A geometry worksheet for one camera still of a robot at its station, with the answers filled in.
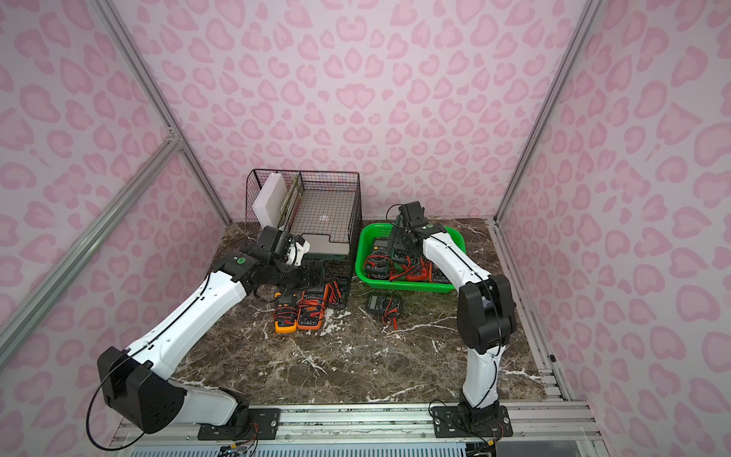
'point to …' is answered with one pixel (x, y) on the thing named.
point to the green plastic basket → (365, 234)
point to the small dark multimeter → (386, 305)
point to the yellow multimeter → (286, 312)
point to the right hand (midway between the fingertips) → (400, 239)
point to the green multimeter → (408, 263)
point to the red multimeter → (425, 272)
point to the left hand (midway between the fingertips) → (324, 278)
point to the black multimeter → (332, 293)
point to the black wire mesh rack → (316, 266)
